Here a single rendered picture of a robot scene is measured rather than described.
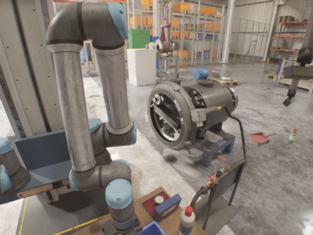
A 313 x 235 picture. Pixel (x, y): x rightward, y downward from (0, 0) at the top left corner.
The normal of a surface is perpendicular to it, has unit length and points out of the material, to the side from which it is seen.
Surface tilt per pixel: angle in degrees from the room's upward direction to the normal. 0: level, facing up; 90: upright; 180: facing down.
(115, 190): 5
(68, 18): 77
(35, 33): 90
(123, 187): 5
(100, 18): 88
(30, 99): 90
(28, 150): 90
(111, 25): 107
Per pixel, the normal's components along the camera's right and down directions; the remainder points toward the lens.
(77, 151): 0.21, 0.24
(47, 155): 0.46, 0.38
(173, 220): 0.00, -0.90
